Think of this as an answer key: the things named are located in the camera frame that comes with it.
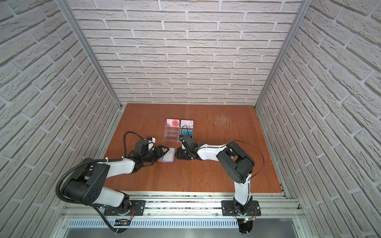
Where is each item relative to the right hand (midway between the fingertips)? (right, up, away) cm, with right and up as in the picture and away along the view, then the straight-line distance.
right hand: (176, 155), depth 91 cm
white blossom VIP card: (+9, +19, +7) cm, 22 cm away
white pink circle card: (-3, +20, +7) cm, 21 cm away
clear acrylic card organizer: (-2, +16, +8) cm, 18 cm away
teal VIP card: (+5, +14, +8) cm, 17 cm away
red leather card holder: (-4, -1, -1) cm, 4 cm away
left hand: (-5, +4, -1) cm, 7 cm away
